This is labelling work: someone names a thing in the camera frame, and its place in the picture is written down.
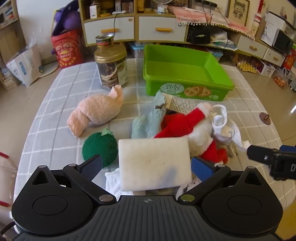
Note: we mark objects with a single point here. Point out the clear jar gold lid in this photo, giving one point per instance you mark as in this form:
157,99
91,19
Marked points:
111,69

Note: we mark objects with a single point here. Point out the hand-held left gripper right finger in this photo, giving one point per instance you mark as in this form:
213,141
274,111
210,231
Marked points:
201,168

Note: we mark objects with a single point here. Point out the small white box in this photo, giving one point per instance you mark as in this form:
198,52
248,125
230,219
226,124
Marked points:
93,10

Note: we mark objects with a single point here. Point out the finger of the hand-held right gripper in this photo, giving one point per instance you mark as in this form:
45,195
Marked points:
259,154
288,148

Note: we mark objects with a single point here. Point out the white cloth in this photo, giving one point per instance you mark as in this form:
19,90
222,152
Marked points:
113,183

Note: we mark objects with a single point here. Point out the white sock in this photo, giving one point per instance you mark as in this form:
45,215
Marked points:
222,120

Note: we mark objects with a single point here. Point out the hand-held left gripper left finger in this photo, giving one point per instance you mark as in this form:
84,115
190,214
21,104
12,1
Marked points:
92,167

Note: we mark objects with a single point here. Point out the beige printed paper label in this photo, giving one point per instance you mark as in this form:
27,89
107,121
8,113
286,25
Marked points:
182,104

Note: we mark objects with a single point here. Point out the red white santa plush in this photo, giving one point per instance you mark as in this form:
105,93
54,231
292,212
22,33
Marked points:
185,119

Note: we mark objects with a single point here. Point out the yellow egg tray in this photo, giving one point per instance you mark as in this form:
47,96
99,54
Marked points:
246,66

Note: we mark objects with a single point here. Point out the black power strip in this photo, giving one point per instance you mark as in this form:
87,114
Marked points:
205,2

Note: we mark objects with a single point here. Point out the long wooden cabinet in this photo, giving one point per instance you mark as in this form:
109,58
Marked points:
136,11

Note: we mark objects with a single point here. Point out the green round felt pad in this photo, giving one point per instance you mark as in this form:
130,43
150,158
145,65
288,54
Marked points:
99,146

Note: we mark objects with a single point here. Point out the pink plush toy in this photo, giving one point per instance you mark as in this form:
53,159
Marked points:
97,109

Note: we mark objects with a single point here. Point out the green plastic bin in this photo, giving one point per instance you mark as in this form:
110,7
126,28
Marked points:
185,67

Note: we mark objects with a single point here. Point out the purple plush toy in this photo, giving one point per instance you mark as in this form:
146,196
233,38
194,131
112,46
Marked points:
69,20

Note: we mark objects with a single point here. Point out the red printed bag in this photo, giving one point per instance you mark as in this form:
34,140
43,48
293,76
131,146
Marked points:
67,51

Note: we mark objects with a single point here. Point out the black bag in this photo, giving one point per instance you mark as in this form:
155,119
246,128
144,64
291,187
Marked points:
198,34

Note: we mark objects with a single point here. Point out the white round stand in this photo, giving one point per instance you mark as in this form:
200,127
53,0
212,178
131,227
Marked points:
48,69

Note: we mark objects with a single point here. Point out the printed tin can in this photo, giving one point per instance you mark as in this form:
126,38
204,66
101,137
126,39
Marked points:
104,41

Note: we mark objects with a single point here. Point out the pink cloth pompom trim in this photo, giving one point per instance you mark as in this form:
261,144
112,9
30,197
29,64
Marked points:
196,14

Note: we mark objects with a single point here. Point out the light blue towel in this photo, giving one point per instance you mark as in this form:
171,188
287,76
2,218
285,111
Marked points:
148,120

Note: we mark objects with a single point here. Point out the clear storage box blue lid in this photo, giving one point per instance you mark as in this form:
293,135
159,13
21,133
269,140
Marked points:
137,49

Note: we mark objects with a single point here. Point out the wooden shelf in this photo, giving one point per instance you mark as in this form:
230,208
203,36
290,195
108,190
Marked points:
11,41

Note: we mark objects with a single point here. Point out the framed cartoon picture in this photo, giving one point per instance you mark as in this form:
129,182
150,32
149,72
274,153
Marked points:
238,11

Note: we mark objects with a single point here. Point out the white bottle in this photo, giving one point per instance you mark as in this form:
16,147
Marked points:
256,23

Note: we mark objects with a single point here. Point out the pile of folded cloths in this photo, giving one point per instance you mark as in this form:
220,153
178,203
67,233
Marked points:
222,38

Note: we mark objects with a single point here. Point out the small brown object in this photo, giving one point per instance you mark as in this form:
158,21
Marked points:
264,117

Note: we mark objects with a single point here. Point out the white sponge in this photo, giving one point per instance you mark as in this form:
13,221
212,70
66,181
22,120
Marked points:
152,162

